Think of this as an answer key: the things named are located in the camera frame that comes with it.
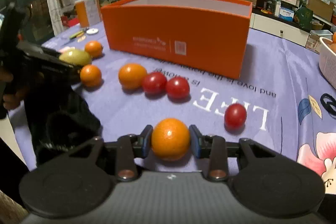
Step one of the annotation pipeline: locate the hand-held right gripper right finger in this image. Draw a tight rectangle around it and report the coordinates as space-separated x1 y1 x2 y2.
188 124 285 183

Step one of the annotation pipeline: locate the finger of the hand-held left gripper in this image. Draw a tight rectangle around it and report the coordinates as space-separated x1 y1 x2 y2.
39 67 82 84
18 42 75 68

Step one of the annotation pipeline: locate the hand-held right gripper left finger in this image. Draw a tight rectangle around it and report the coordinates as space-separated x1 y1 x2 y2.
62 124 154 183

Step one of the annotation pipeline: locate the green pear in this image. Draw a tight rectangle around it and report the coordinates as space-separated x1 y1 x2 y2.
59 49 92 66

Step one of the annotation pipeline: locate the small tangerine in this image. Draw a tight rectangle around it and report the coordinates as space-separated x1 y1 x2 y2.
84 41 103 58

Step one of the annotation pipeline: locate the red cherry tomato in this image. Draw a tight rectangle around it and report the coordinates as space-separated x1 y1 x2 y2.
142 72 168 94
165 77 190 100
224 103 247 128

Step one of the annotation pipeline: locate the orange cardboard box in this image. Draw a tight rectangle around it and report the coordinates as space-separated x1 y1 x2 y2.
100 0 253 80

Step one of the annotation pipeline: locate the person's left hand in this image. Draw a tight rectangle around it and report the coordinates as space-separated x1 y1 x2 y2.
0 65 28 111

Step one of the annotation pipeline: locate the purple floral tablecloth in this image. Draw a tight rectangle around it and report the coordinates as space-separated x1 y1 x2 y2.
8 21 336 195

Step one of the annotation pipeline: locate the black cloth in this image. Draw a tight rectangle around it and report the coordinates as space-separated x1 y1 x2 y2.
25 88 101 164

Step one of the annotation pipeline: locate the television stand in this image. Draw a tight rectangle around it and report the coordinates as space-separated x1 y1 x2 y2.
184 0 319 47

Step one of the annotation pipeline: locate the white colander basket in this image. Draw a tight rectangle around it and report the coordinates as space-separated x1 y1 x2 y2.
319 37 336 89

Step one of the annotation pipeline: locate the clear plastic container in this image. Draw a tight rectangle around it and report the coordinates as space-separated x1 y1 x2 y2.
306 30 332 54

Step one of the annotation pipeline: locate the blue white box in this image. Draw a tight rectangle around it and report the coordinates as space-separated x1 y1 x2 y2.
279 7 294 22

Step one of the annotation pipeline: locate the dark green bag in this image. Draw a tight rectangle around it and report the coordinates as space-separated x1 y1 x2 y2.
293 6 314 31

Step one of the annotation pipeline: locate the brown cardboard box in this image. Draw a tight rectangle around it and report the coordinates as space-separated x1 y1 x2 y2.
306 0 335 22

